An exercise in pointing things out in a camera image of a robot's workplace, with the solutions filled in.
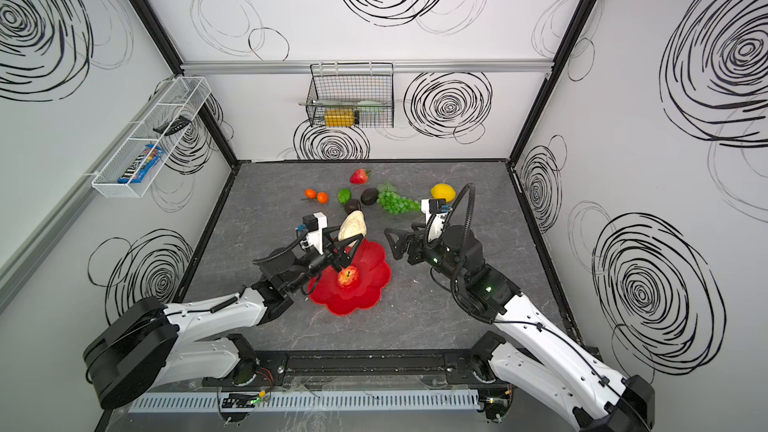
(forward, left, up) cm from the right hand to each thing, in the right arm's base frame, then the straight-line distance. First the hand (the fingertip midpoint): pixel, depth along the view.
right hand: (397, 228), depth 69 cm
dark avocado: (+28, +10, -23) cm, 37 cm away
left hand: (+1, +9, -4) cm, 10 cm away
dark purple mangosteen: (+23, +15, -23) cm, 36 cm away
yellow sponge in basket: (+35, +17, +6) cm, 39 cm away
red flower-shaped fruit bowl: (0, +7, -26) cm, 27 cm away
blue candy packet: (+12, +62, +8) cm, 64 cm away
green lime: (+28, +19, -23) cm, 41 cm away
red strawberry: (+38, +14, -24) cm, 47 cm away
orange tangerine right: (+28, +27, -24) cm, 45 cm away
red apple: (-3, +14, -21) cm, 25 cm away
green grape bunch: (+25, +1, -23) cm, 33 cm away
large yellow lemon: (+30, -17, -23) cm, 42 cm away
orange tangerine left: (+30, +32, -24) cm, 50 cm away
